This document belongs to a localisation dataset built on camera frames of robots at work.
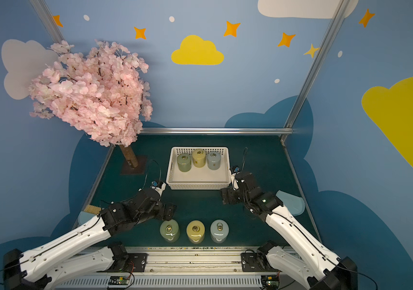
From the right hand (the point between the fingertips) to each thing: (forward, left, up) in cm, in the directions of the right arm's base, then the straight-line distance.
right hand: (233, 186), depth 79 cm
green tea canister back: (+19, +26, -10) cm, 34 cm away
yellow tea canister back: (+23, +18, -8) cm, 30 cm away
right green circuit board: (-33, -17, -20) cm, 41 cm away
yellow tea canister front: (-18, +15, -8) cm, 25 cm away
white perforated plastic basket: (+14, +17, -17) cm, 28 cm away
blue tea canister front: (-17, +5, -8) cm, 19 cm away
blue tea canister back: (+22, +9, -10) cm, 26 cm away
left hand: (-8, +28, -2) cm, 29 cm away
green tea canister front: (-18, +26, -7) cm, 33 cm away
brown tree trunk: (+19, +56, -5) cm, 59 cm away
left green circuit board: (-36, +45, -17) cm, 60 cm away
